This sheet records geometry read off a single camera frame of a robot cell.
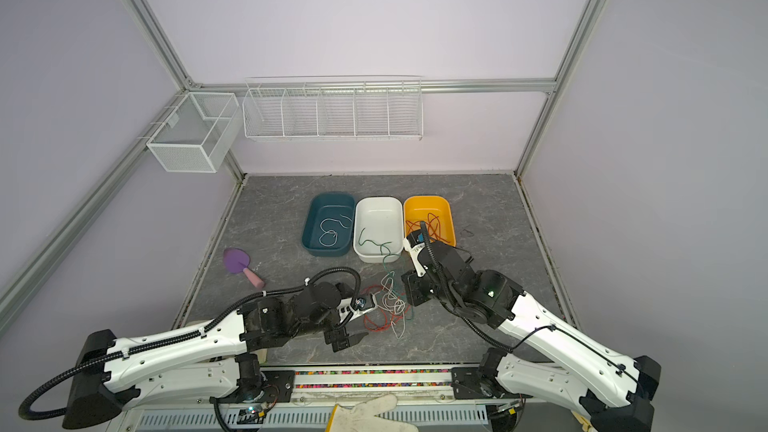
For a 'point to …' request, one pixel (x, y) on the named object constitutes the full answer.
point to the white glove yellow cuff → (364, 417)
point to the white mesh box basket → (198, 133)
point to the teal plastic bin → (329, 225)
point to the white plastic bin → (378, 228)
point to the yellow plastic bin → (436, 213)
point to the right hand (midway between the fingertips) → (403, 279)
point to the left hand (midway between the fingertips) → (357, 314)
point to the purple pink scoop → (237, 261)
